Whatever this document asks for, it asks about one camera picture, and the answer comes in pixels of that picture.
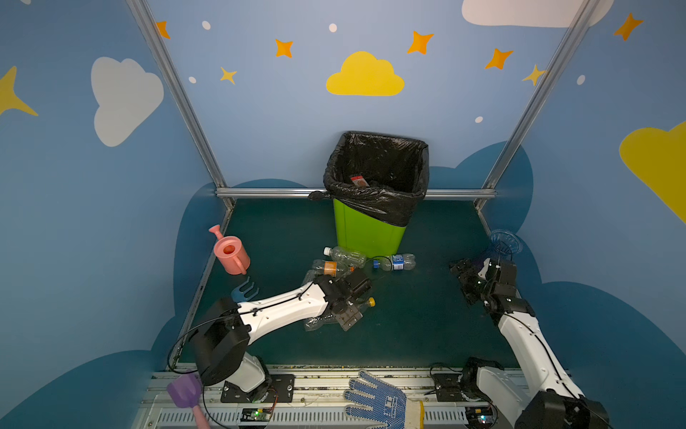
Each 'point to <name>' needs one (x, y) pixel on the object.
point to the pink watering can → (230, 252)
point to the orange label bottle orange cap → (330, 268)
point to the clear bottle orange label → (319, 322)
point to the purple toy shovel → (185, 391)
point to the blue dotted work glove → (390, 408)
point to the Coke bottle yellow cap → (359, 180)
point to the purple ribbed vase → (506, 240)
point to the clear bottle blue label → (398, 262)
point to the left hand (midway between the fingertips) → (346, 307)
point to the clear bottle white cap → (355, 259)
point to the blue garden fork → (238, 296)
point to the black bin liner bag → (376, 177)
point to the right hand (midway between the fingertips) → (456, 268)
